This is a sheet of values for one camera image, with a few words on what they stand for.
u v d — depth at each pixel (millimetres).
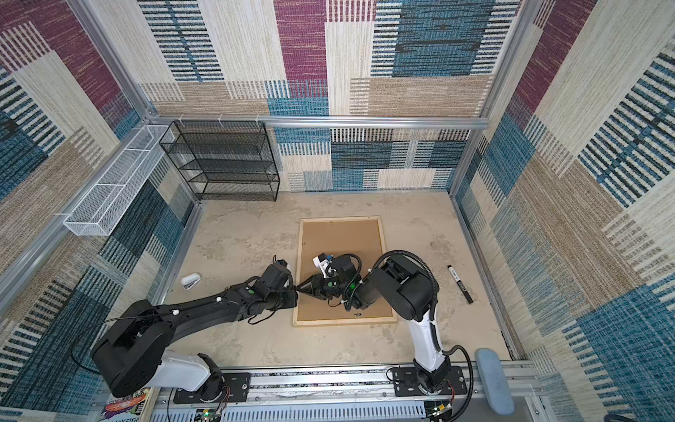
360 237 1047
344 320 827
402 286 539
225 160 1114
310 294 832
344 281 776
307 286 874
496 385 705
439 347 595
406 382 732
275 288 700
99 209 711
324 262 892
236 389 729
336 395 728
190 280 920
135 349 427
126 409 688
